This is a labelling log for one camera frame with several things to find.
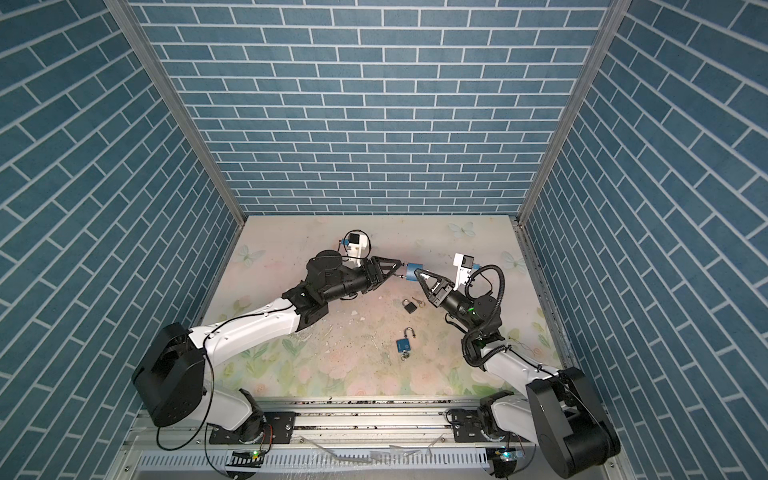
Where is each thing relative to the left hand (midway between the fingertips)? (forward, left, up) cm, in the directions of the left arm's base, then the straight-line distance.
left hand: (400, 268), depth 73 cm
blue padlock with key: (-9, -1, -26) cm, 27 cm away
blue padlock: (0, -3, -1) cm, 3 cm away
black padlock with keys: (+4, -4, -27) cm, 28 cm away
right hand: (-1, -3, -1) cm, 4 cm away
